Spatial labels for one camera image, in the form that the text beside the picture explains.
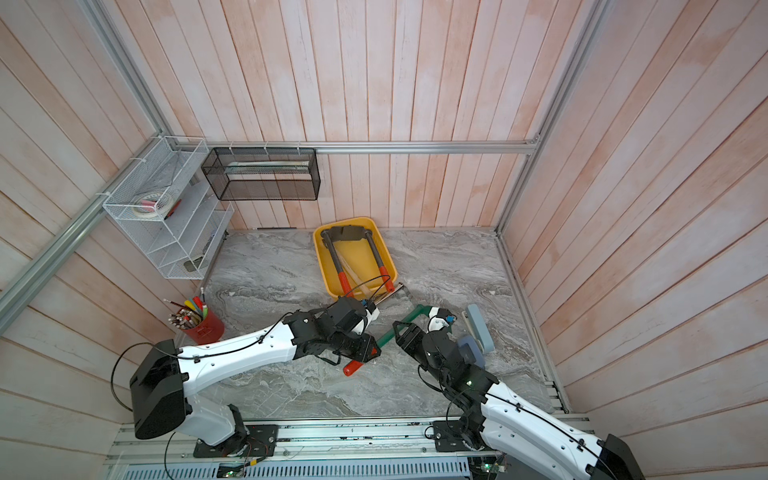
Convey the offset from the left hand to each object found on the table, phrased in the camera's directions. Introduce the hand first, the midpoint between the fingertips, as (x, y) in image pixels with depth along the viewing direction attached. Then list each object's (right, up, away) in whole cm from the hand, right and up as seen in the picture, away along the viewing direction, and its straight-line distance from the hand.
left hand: (374, 356), depth 76 cm
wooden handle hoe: (-4, +16, +19) cm, 25 cm away
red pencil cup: (-49, +5, +6) cm, 50 cm away
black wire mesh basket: (-39, +55, +26) cm, 72 cm away
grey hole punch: (+31, +4, +13) cm, 34 cm away
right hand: (+6, +7, +3) cm, 10 cm away
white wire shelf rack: (-51, +29, +3) cm, 59 cm away
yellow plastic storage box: (-8, +25, +36) cm, 44 cm away
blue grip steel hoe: (+6, +14, +24) cm, 28 cm away
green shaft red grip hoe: (+11, +7, +11) cm, 17 cm away
